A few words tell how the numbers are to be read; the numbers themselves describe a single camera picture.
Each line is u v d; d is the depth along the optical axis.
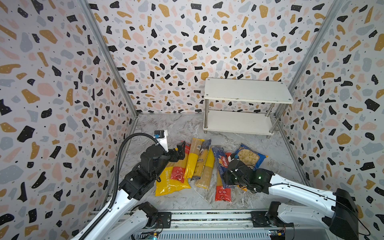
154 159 0.47
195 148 0.97
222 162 0.82
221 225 0.73
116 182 0.43
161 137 0.56
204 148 0.96
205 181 0.85
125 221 0.56
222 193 0.80
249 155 0.92
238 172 0.58
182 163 0.88
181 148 0.60
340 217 0.39
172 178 0.81
